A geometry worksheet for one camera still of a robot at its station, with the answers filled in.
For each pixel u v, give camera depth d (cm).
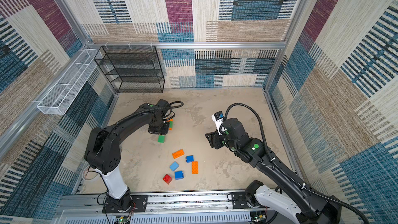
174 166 85
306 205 40
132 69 110
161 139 94
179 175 82
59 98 71
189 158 88
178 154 88
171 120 81
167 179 78
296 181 42
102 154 50
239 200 73
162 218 78
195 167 83
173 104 85
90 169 52
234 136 54
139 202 73
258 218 71
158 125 76
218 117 63
